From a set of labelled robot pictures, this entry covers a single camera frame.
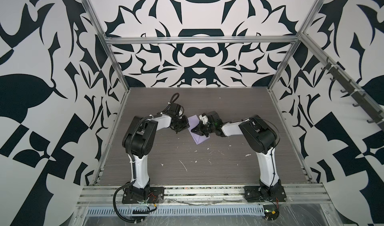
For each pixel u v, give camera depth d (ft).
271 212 2.34
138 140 1.68
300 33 2.91
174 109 2.70
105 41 3.00
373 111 1.77
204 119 3.11
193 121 3.30
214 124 2.71
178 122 2.85
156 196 2.39
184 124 2.93
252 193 2.44
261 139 1.80
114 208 2.24
